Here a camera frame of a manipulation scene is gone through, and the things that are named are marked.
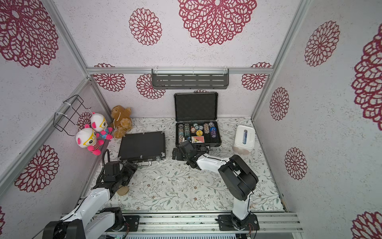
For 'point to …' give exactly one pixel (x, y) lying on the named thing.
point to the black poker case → (143, 147)
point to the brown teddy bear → (121, 121)
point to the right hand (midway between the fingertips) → (177, 150)
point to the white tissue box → (244, 141)
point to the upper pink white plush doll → (99, 124)
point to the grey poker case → (196, 115)
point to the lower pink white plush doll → (87, 138)
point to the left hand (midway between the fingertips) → (136, 169)
